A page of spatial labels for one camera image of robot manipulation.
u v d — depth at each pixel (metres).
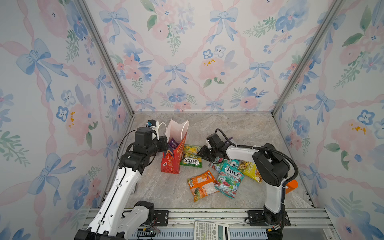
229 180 0.83
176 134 0.81
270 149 0.55
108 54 0.87
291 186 0.75
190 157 0.92
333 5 0.69
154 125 0.66
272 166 0.52
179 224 0.73
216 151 0.76
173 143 0.90
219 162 0.90
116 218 0.39
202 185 0.82
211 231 0.70
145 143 0.53
